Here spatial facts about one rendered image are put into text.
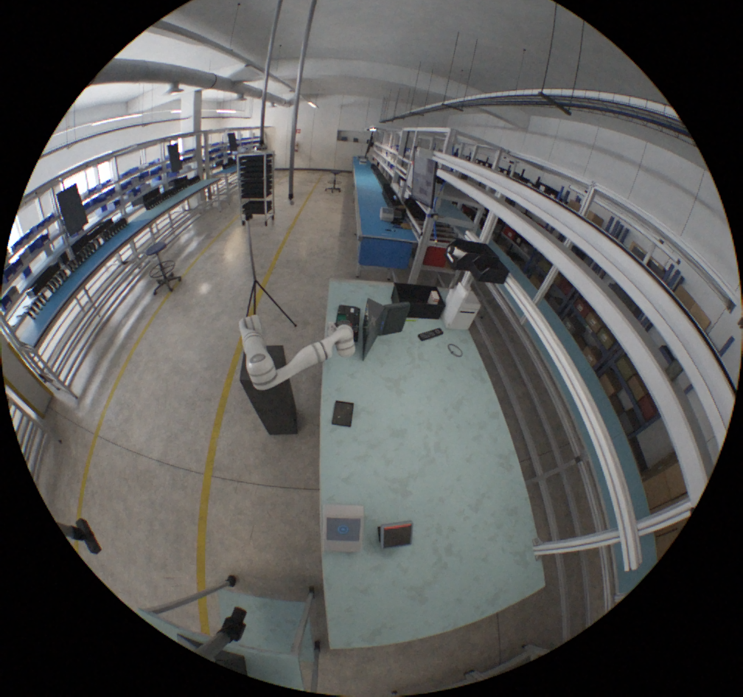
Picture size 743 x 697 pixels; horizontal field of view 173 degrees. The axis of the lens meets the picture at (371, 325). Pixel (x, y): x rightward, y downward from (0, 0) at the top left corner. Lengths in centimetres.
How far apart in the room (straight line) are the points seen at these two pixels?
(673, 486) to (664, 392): 321
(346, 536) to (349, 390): 63
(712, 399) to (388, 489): 95
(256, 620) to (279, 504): 92
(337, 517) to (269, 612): 116
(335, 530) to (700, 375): 89
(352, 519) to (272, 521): 124
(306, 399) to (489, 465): 161
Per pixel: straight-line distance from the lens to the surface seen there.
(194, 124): 712
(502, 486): 121
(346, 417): 106
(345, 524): 83
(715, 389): 41
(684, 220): 458
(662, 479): 359
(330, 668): 238
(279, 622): 185
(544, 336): 103
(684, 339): 41
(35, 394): 420
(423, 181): 222
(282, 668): 109
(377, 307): 120
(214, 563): 220
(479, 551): 113
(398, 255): 280
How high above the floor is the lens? 197
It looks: 44 degrees down
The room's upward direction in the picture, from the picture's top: 12 degrees clockwise
